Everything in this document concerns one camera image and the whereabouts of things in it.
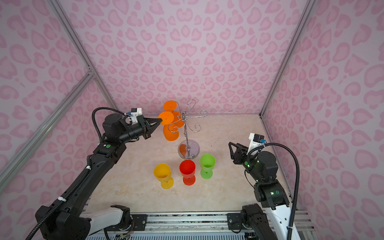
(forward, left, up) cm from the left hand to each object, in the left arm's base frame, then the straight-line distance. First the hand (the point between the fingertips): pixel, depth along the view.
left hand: (162, 117), depth 65 cm
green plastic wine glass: (-7, -21, -31) cm, 38 cm away
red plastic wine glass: (-13, -10, -23) cm, 29 cm away
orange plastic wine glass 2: (+15, -2, -7) cm, 16 cm away
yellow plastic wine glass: (-12, +4, -30) cm, 32 cm away
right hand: (-9, -30, -8) cm, 33 cm away
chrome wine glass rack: (+7, -9, -38) cm, 39 cm away
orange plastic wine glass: (-2, -3, -7) cm, 8 cm away
